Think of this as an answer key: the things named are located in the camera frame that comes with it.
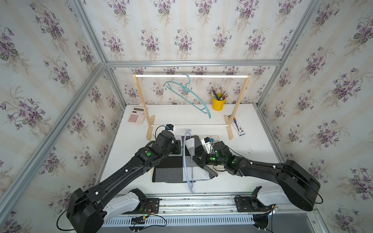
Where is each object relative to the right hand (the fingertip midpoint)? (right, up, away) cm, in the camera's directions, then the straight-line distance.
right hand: (194, 158), depth 79 cm
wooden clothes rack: (+27, +20, +29) cm, 45 cm away
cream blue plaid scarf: (+16, +9, +20) cm, 27 cm away
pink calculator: (-43, +25, +32) cm, 59 cm away
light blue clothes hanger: (-3, +14, +19) cm, 24 cm away
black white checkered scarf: (-6, -6, +3) cm, 9 cm away
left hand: (-6, +8, -3) cm, 10 cm away
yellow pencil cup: (+21, +33, +35) cm, 52 cm away
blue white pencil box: (+33, +16, +25) cm, 44 cm away
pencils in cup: (+24, +40, +33) cm, 57 cm away
